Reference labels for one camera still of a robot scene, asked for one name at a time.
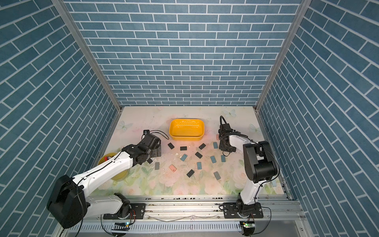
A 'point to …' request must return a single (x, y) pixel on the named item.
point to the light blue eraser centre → (183, 157)
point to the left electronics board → (121, 226)
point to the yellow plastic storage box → (186, 129)
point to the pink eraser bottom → (172, 168)
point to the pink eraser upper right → (217, 137)
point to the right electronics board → (248, 227)
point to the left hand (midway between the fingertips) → (155, 149)
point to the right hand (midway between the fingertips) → (227, 148)
